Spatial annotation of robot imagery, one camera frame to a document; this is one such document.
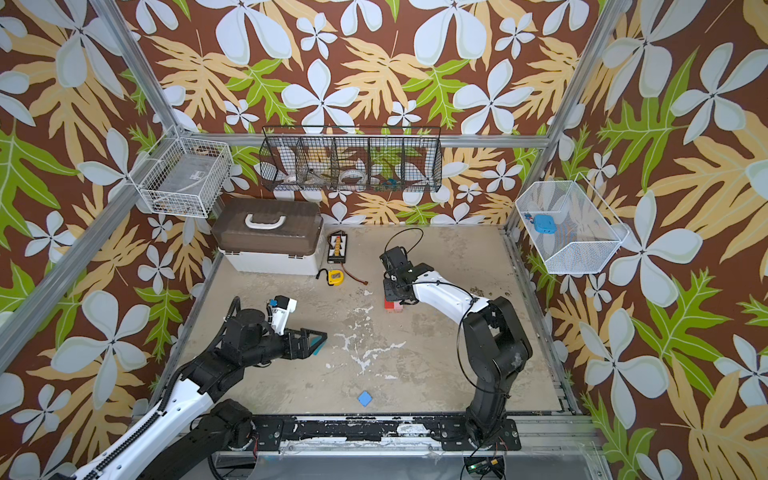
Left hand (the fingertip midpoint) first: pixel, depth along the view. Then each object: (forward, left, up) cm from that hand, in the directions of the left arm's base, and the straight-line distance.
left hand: (315, 332), depth 75 cm
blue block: (-12, -12, -16) cm, 23 cm away
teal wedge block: (-4, -1, +4) cm, 6 cm away
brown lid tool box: (+30, +17, +4) cm, 34 cm away
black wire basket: (+55, -7, +15) cm, 58 cm away
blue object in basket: (+30, -64, +10) cm, 72 cm away
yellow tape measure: (+27, -1, -15) cm, 31 cm away
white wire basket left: (+40, +42, +18) cm, 61 cm away
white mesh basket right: (+27, -71, +11) cm, 76 cm away
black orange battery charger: (+41, 0, -15) cm, 43 cm away
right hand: (+18, -20, -8) cm, 28 cm away
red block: (+14, -19, -12) cm, 27 cm away
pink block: (+14, -22, -12) cm, 29 cm away
